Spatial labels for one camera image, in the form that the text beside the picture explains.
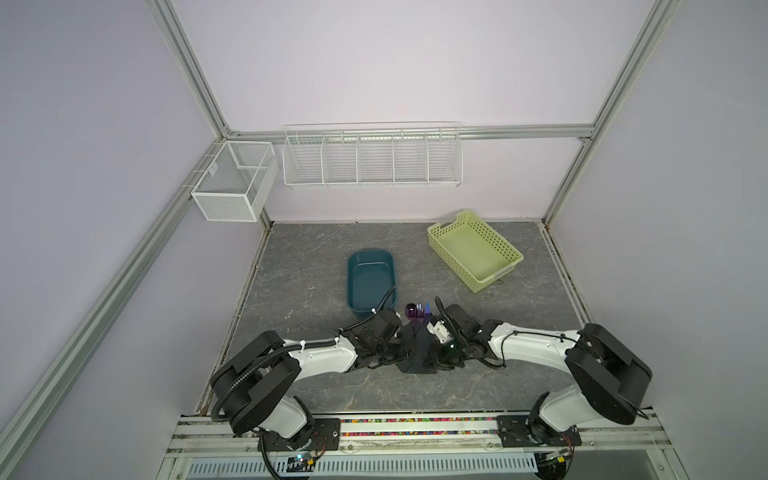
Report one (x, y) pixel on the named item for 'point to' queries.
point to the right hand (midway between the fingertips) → (424, 368)
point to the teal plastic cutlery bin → (370, 279)
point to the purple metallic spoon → (411, 311)
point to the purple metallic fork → (419, 307)
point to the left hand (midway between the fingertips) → (416, 355)
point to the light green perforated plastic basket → (472, 250)
